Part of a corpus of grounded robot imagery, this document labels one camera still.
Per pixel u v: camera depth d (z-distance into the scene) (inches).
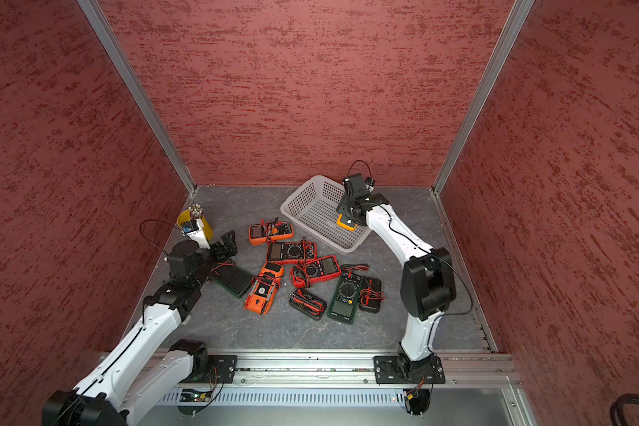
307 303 32.7
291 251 37.5
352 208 25.7
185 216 38.6
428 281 19.1
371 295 33.3
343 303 33.5
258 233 39.7
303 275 34.4
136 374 18.2
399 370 26.3
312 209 44.6
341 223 34.4
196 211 35.3
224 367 29.1
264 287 33.7
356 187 27.4
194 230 26.7
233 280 35.3
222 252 28.2
